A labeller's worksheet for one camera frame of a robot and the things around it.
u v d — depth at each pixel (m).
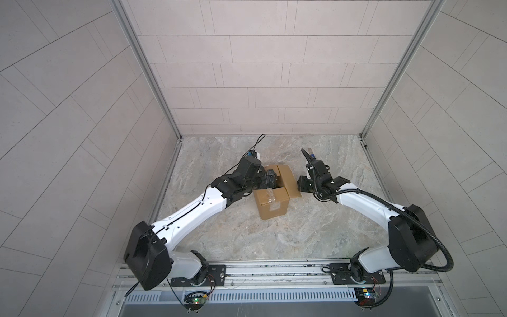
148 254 0.38
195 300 0.65
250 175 0.59
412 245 0.42
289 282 0.71
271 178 0.68
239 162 0.58
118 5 0.70
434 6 0.71
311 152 1.09
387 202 0.48
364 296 0.68
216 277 0.70
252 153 0.68
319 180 0.65
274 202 0.74
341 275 0.71
